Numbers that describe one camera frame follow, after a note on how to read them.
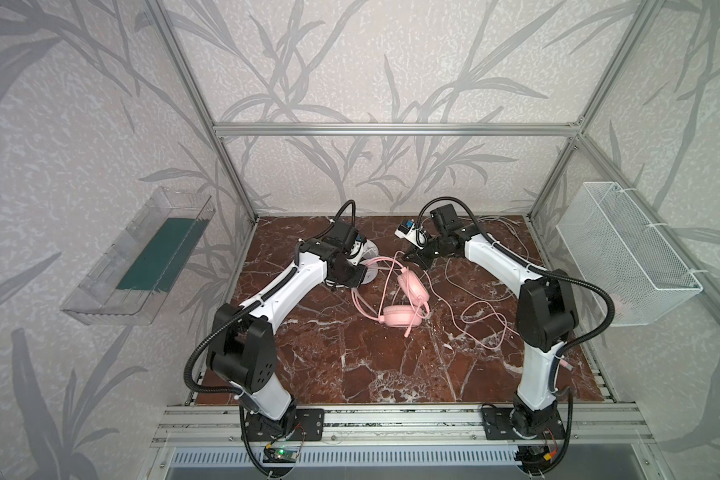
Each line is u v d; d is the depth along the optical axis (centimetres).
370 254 101
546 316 52
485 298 99
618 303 72
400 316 74
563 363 83
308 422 74
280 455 71
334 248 62
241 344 45
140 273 64
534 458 75
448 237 71
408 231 80
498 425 73
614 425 75
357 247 76
